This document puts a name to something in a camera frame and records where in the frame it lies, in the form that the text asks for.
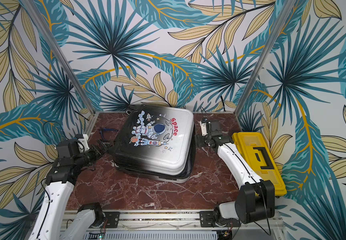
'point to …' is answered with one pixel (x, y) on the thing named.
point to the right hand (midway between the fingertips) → (203, 137)
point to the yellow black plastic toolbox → (253, 147)
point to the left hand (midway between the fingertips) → (108, 148)
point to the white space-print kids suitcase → (157, 142)
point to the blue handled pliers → (104, 129)
